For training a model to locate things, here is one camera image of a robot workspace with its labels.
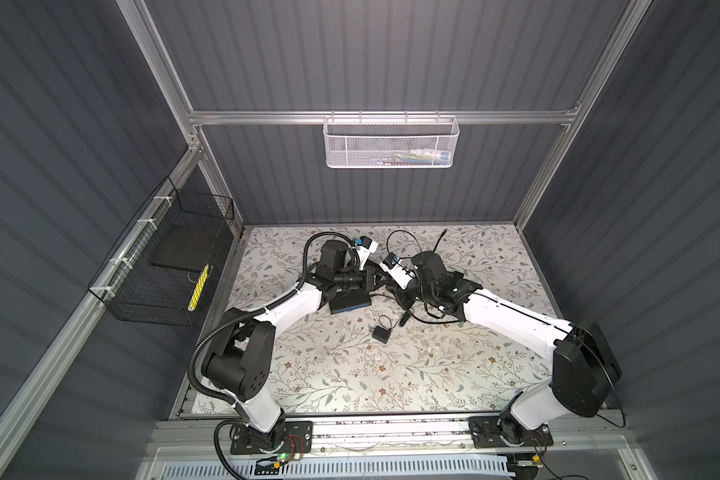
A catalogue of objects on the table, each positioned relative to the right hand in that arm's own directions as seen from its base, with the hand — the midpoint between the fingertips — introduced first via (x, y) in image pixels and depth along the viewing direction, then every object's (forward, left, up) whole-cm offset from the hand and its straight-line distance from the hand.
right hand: (393, 285), depth 84 cm
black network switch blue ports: (+3, +14, -12) cm, 18 cm away
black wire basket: (-5, +59, +14) cm, 61 cm away
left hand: (+1, 0, +2) cm, 3 cm away
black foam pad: (+3, +53, +15) cm, 55 cm away
